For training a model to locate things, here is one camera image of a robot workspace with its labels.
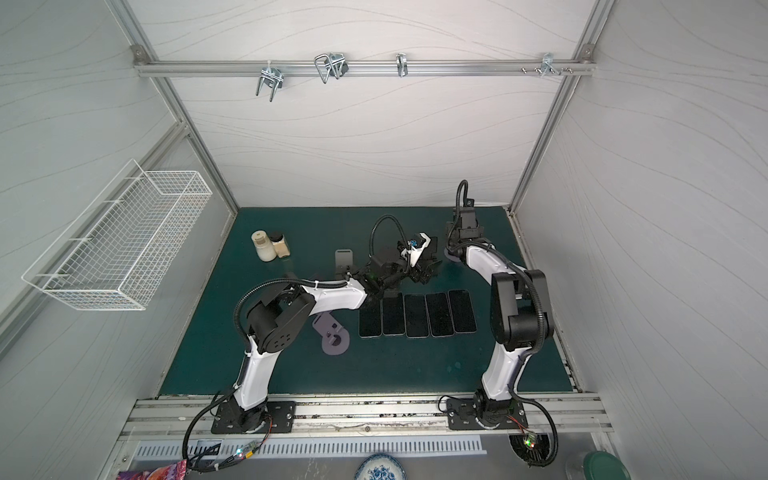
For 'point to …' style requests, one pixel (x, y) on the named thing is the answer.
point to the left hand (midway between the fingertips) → (436, 247)
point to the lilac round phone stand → (450, 256)
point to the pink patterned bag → (171, 471)
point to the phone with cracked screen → (439, 316)
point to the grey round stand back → (343, 259)
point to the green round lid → (602, 465)
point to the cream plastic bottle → (265, 249)
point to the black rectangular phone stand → (432, 247)
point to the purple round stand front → (335, 338)
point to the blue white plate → (379, 466)
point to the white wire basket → (104, 259)
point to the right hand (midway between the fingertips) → (470, 221)
